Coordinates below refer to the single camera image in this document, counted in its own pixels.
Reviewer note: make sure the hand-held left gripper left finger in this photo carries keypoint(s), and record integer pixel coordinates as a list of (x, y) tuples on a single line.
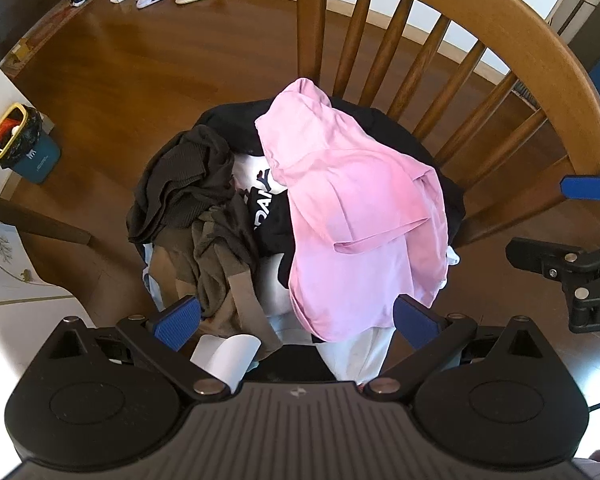
[(176, 322)]

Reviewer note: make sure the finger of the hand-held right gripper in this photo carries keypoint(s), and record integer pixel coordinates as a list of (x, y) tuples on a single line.
[(555, 260), (590, 187)]

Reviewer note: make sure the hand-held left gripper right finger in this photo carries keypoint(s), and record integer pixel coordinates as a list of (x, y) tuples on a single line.
[(417, 321)]

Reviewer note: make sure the pink t-shirt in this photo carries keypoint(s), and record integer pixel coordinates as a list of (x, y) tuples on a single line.
[(350, 200)]

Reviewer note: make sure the light blue garment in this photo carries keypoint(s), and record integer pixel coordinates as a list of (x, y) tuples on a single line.
[(152, 275)]

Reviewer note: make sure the white folded cloth piece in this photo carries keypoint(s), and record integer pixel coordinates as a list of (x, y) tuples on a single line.
[(225, 357)]

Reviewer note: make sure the white garment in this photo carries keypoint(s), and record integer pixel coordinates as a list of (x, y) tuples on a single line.
[(360, 355)]

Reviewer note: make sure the olive green garment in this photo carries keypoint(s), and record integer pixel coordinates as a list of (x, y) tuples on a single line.
[(220, 265)]

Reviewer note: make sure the brown wooden chair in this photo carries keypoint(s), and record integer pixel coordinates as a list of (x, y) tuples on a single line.
[(555, 75)]

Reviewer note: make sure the dark brown knit garment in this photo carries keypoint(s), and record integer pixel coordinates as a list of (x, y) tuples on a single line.
[(180, 185)]

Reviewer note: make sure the black printed t-shirt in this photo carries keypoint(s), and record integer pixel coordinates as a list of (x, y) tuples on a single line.
[(270, 220)]

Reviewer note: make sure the teal trash bin yellow rim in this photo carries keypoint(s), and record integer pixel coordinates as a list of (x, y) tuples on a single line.
[(27, 150)]

